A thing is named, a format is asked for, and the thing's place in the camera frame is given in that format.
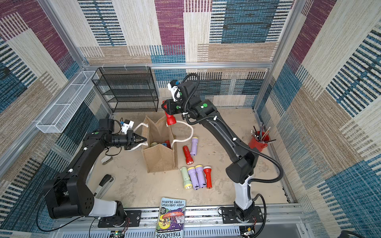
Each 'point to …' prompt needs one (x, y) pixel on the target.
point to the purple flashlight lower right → (199, 169)
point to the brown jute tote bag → (160, 150)
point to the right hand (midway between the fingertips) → (167, 108)
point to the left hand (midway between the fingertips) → (146, 140)
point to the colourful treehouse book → (171, 217)
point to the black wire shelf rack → (127, 89)
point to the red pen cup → (259, 140)
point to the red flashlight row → (207, 170)
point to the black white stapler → (104, 186)
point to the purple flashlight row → (194, 145)
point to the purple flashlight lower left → (192, 173)
